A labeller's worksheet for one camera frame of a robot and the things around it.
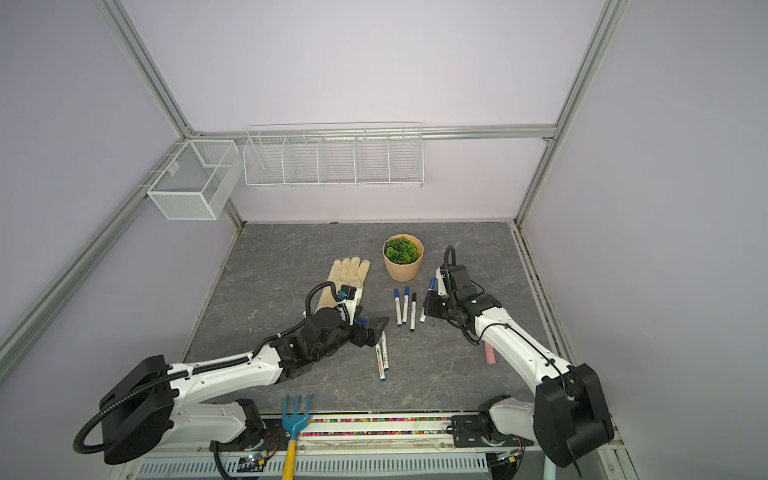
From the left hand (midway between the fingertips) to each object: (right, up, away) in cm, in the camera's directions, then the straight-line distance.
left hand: (375, 318), depth 79 cm
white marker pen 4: (+3, -13, +7) cm, 15 cm away
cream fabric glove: (-11, +10, +26) cm, 30 cm away
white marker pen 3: (+1, -14, +6) cm, 15 cm away
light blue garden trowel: (+41, -32, -11) cm, 54 cm away
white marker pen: (+6, -1, +17) cm, 18 cm away
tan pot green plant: (+8, +17, +18) cm, 25 cm away
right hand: (+15, +2, +6) cm, 16 cm away
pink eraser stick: (+33, -12, +6) cm, 35 cm away
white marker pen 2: (+11, -2, +16) cm, 19 cm away
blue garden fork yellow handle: (-20, -26, -4) cm, 33 cm away
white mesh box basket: (-58, +40, +17) cm, 73 cm away
